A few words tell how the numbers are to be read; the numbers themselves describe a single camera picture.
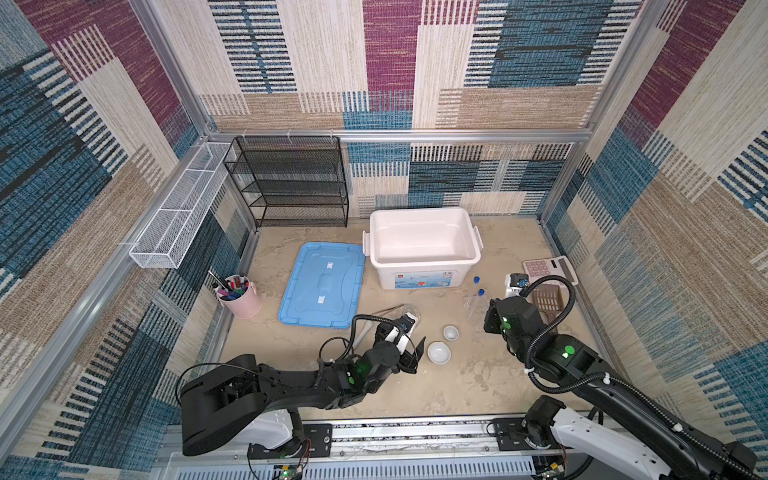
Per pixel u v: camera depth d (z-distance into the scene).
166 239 0.92
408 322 0.67
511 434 0.74
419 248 1.15
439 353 0.85
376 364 0.59
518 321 0.54
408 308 0.92
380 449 0.73
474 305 0.88
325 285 1.02
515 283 0.65
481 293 0.82
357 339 0.68
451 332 0.89
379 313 0.96
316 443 0.73
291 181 1.10
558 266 1.03
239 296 0.87
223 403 0.45
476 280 0.85
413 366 0.72
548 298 0.99
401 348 0.68
